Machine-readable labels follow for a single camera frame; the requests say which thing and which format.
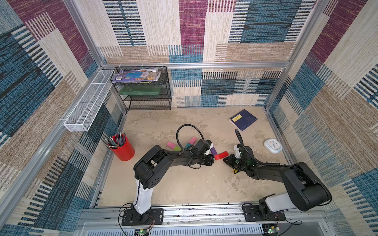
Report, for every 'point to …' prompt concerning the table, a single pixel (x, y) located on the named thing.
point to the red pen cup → (121, 147)
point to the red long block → (223, 154)
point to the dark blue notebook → (242, 119)
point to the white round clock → (273, 145)
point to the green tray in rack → (140, 90)
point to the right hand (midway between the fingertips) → (224, 161)
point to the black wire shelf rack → (163, 100)
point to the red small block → (216, 157)
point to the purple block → (213, 151)
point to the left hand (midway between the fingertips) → (215, 162)
